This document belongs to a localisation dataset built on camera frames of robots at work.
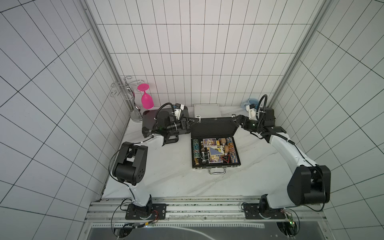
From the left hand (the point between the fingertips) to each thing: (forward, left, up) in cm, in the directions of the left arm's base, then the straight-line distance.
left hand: (194, 121), depth 85 cm
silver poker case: (+22, -10, -15) cm, 29 cm away
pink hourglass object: (+20, +33, -3) cm, 39 cm away
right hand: (+1, -25, +1) cm, 25 cm away
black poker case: (-7, -12, -17) cm, 22 cm away
